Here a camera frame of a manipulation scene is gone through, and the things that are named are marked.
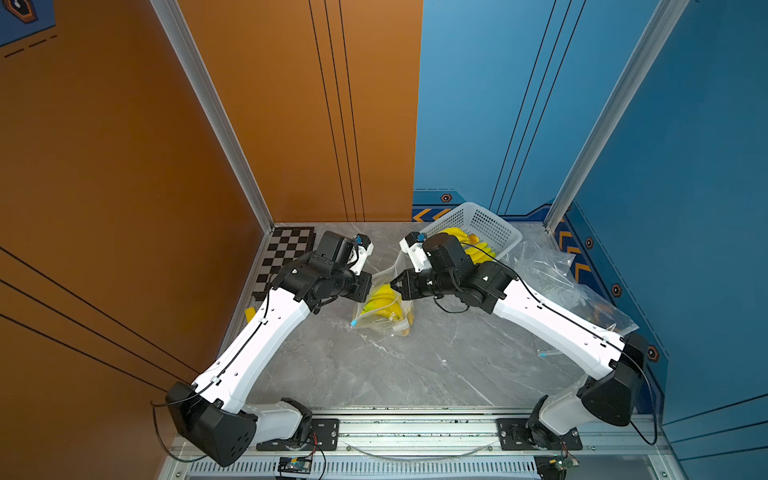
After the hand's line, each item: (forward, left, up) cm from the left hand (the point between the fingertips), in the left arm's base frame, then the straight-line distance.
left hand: (370, 279), depth 75 cm
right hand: (-3, -6, +3) cm, 7 cm away
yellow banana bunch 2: (+24, -36, -19) cm, 48 cm away
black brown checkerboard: (+28, +34, -20) cm, 49 cm away
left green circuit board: (-37, +17, -27) cm, 49 cm away
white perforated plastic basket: (+32, -45, -18) cm, 58 cm away
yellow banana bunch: (+31, -30, -17) cm, 46 cm away
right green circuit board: (-35, -47, -24) cm, 63 cm away
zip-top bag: (+12, -53, -12) cm, 56 cm away
